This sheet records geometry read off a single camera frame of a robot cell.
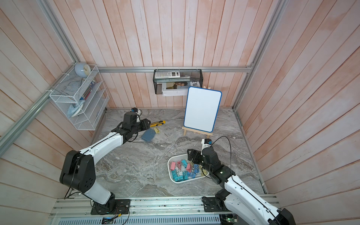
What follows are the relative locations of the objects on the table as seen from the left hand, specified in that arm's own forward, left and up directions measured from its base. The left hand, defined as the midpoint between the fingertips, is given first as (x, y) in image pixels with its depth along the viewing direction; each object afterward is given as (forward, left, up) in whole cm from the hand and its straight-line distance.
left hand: (148, 123), depth 91 cm
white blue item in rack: (0, +40, +15) cm, 42 cm away
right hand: (-18, -28, -3) cm, 33 cm away
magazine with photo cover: (+20, -20, +14) cm, 32 cm away
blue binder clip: (-25, -31, -12) cm, 42 cm away
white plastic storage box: (-25, -21, -14) cm, 36 cm away
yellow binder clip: (+4, -4, -14) cm, 15 cm away
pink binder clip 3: (-26, -26, -10) cm, 38 cm away
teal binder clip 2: (-28, -17, -14) cm, 36 cm away
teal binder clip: (-22, -24, -12) cm, 34 cm away
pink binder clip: (-23, -17, -12) cm, 31 cm away
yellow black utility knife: (+11, -4, -13) cm, 17 cm away
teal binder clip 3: (-29, -24, -12) cm, 40 cm away
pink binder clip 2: (-24, -21, -11) cm, 33 cm away
